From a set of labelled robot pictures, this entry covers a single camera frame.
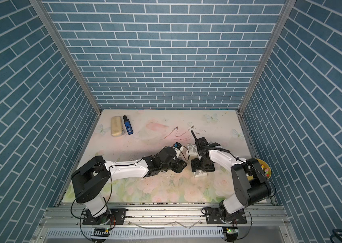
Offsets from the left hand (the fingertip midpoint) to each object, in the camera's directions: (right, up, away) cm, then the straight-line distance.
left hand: (187, 165), depth 84 cm
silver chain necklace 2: (+5, +21, +28) cm, 35 cm away
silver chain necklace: (-7, +20, +27) cm, 34 cm away
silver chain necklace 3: (0, +13, +22) cm, 25 cm away
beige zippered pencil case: (-50, +22, +24) cm, 60 cm away
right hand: (+8, -4, +5) cm, 10 cm away
